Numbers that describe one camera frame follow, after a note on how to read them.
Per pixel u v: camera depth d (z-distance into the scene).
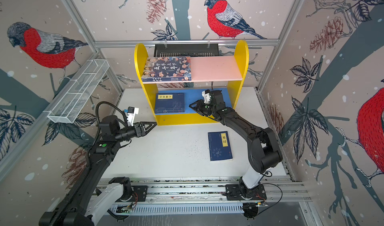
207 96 0.81
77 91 0.78
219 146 0.88
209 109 0.74
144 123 0.66
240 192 0.72
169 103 0.92
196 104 0.80
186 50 0.92
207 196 0.73
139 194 0.73
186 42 0.91
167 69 0.71
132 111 0.68
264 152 0.46
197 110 0.76
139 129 0.65
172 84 1.23
